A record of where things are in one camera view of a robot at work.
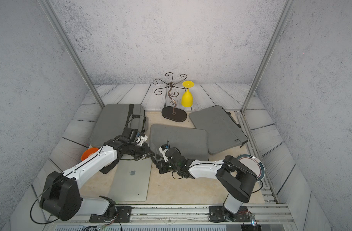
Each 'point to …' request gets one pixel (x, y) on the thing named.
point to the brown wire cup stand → (172, 113)
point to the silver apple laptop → (131, 180)
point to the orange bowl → (88, 152)
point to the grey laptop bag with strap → (113, 118)
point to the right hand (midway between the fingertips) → (155, 167)
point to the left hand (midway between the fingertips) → (157, 154)
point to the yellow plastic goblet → (186, 97)
